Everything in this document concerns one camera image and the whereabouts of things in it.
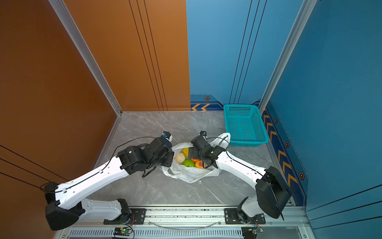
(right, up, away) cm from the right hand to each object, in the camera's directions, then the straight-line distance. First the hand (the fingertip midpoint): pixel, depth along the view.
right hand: (197, 151), depth 85 cm
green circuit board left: (-36, -36, -14) cm, 53 cm away
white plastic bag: (-4, -11, -7) cm, 14 cm away
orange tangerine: (-1, -6, +4) cm, 7 cm away
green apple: (-5, -7, +1) cm, 9 cm away
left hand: (-11, +1, -13) cm, 17 cm away
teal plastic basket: (+37, +15, +27) cm, 48 cm away
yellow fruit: (-6, 0, -3) cm, 7 cm away
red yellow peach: (+1, -8, +2) cm, 8 cm away
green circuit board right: (+29, -34, -17) cm, 48 cm away
